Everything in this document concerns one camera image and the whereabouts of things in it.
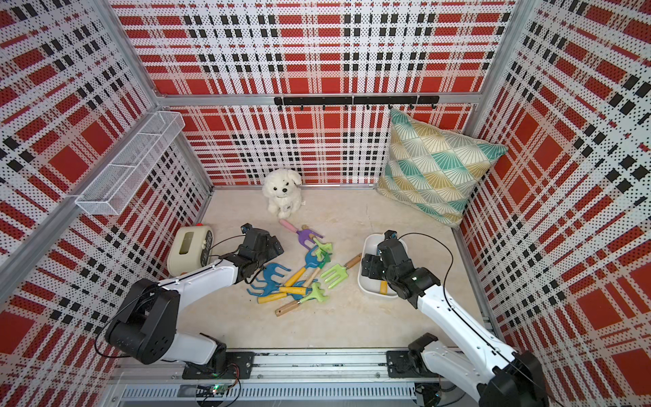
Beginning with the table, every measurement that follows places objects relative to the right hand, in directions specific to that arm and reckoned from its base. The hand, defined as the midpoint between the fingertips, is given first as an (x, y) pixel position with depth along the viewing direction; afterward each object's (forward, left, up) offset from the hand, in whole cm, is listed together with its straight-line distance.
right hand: (376, 262), depth 81 cm
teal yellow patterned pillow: (+30, -22, +12) cm, 39 cm away
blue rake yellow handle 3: (+7, +23, -12) cm, 27 cm away
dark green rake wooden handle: (+7, +17, -12) cm, 22 cm away
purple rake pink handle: (+19, +28, -12) cm, 36 cm away
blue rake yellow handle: (-4, -4, -12) cm, 13 cm away
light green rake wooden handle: (-6, +20, -12) cm, 24 cm away
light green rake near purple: (+13, +17, -11) cm, 24 cm away
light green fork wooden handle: (+3, +12, -13) cm, 18 cm away
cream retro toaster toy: (+7, +66, -3) cm, 67 cm away
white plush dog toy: (+31, +35, +4) cm, 46 cm away
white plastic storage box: (-3, +1, -11) cm, 12 cm away
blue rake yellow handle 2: (-7, +36, -12) cm, 39 cm away
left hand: (+10, +37, -7) cm, 39 cm away
